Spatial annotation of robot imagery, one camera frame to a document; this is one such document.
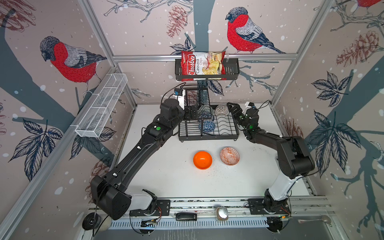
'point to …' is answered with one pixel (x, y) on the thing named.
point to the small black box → (186, 216)
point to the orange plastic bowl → (202, 160)
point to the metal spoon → (325, 218)
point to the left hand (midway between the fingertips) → (189, 103)
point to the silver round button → (222, 213)
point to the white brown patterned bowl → (221, 110)
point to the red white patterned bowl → (229, 156)
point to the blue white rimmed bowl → (206, 116)
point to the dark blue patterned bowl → (208, 126)
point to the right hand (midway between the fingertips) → (226, 109)
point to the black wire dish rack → (202, 121)
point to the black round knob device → (91, 221)
